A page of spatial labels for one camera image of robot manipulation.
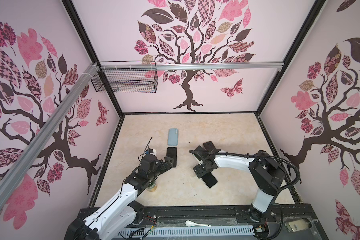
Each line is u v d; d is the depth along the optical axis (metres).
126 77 0.95
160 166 0.72
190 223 0.71
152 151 0.77
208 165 0.66
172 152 0.99
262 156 0.50
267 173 0.47
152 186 0.77
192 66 0.92
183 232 0.70
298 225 0.68
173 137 1.06
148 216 0.73
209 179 0.86
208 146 1.01
